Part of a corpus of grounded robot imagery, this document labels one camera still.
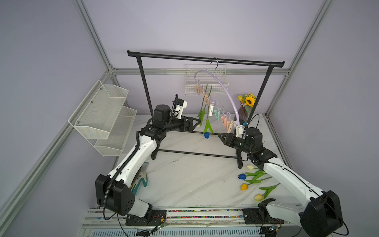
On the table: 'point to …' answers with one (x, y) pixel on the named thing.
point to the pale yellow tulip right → (269, 190)
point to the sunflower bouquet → (248, 100)
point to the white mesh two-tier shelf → (101, 118)
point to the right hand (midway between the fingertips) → (220, 137)
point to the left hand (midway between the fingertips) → (194, 121)
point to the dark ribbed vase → (243, 115)
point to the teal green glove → (141, 176)
